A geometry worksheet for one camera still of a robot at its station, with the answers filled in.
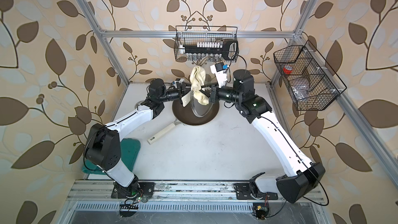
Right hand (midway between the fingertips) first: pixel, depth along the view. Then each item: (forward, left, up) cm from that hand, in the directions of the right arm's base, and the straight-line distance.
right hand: (199, 88), depth 64 cm
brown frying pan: (+10, +11, -35) cm, 38 cm away
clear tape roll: (+22, +44, -36) cm, 61 cm away
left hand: (+6, +2, -5) cm, 8 cm away
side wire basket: (+6, -54, -8) cm, 55 cm away
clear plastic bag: (+3, -48, -9) cm, 49 cm away
